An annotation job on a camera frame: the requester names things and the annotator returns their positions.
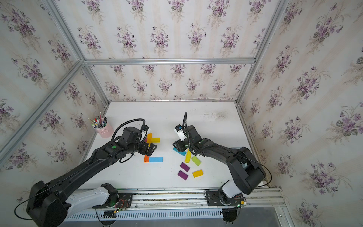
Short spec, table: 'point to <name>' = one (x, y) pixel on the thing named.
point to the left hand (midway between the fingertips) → (151, 144)
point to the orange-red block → (146, 159)
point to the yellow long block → (188, 156)
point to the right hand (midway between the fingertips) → (179, 142)
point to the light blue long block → (156, 159)
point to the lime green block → (197, 161)
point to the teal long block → (182, 153)
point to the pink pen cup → (105, 132)
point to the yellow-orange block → (197, 173)
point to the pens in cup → (99, 123)
